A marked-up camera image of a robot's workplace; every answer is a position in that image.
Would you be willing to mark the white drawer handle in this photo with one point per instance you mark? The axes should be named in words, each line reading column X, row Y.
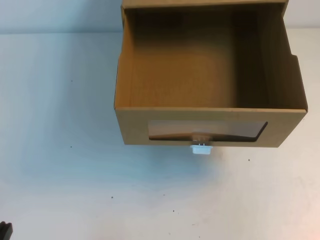
column 201, row 147

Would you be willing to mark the cardboard drawer with window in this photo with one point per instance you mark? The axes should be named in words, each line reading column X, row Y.
column 226, row 82

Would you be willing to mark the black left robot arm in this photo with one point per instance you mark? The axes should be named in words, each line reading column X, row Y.
column 6, row 230

